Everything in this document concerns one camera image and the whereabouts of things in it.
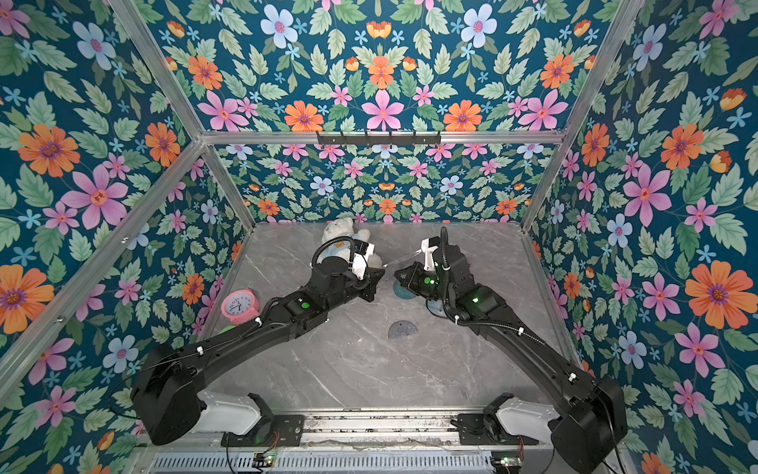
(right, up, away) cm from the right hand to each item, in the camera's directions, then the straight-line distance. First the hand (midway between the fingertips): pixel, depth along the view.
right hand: (399, 266), depth 73 cm
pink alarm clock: (-52, -14, +21) cm, 58 cm away
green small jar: (-52, -20, +14) cm, 57 cm away
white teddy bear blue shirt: (-21, +13, +35) cm, 42 cm away
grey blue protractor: (+1, -21, +19) cm, 29 cm away
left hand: (-3, -1, +4) cm, 5 cm away
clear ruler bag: (-2, +1, +3) cm, 4 cm away
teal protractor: (+1, -10, +29) cm, 30 cm away
